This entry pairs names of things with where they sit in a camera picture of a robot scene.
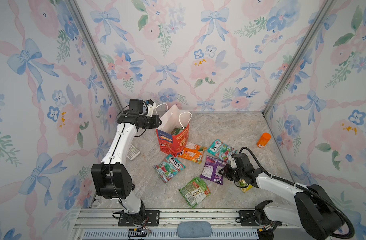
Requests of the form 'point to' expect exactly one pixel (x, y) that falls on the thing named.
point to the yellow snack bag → (245, 189)
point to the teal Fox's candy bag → (222, 150)
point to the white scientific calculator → (133, 152)
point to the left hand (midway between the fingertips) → (162, 120)
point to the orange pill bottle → (263, 140)
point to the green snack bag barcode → (195, 192)
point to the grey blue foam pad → (191, 229)
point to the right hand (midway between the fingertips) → (218, 171)
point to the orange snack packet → (193, 152)
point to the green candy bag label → (177, 131)
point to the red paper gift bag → (170, 144)
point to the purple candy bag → (211, 168)
